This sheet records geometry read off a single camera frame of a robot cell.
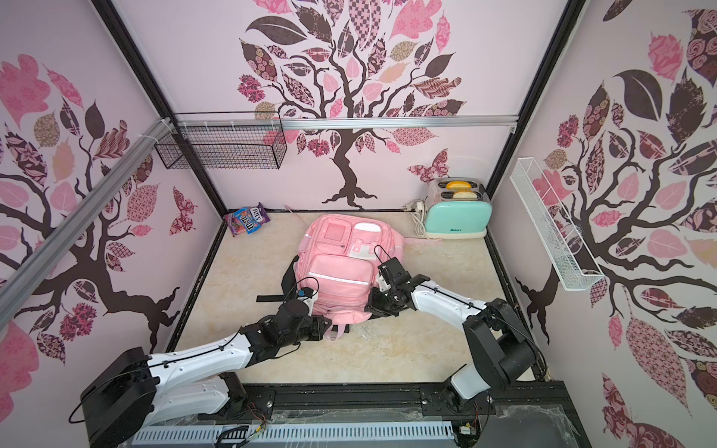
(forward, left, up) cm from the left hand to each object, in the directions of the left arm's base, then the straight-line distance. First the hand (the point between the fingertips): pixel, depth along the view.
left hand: (330, 329), depth 82 cm
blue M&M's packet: (+51, +41, -2) cm, 66 cm away
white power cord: (+50, -33, +1) cm, 60 cm away
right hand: (+5, -11, +1) cm, 12 cm away
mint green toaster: (+40, -46, +11) cm, 62 cm away
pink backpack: (+27, -2, +2) cm, 27 cm away
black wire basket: (+77, +51, +14) cm, 93 cm away
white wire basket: (+7, -61, +27) cm, 67 cm away
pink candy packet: (+46, +44, -3) cm, 64 cm away
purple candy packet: (+52, +35, -3) cm, 63 cm away
